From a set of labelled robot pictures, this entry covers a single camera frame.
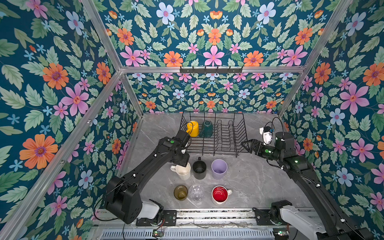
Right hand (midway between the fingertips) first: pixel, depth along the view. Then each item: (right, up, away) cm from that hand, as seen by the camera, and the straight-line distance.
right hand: (246, 144), depth 73 cm
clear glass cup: (-25, -28, +9) cm, 39 cm away
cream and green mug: (-19, +7, +25) cm, 32 cm away
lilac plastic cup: (-13, -15, +12) cm, 23 cm away
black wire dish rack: (-4, +6, +29) cm, 30 cm away
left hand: (-32, -9, +7) cm, 34 cm away
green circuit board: (+15, -42, -3) cm, 45 cm away
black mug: (-24, -16, +13) cm, 32 cm away
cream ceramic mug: (-34, -19, +14) cm, 41 cm away
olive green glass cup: (-34, -28, +8) cm, 45 cm away
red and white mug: (-13, -28, +7) cm, 32 cm away
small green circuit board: (-44, -43, -3) cm, 62 cm away
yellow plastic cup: (-29, +7, +25) cm, 39 cm away
